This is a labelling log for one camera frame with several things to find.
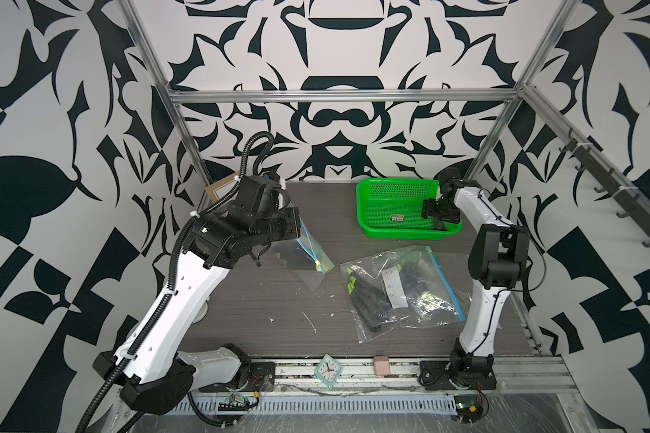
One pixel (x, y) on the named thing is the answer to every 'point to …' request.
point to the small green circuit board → (238, 399)
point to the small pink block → (382, 364)
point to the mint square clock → (329, 370)
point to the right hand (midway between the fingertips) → (434, 210)
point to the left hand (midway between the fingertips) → (295, 214)
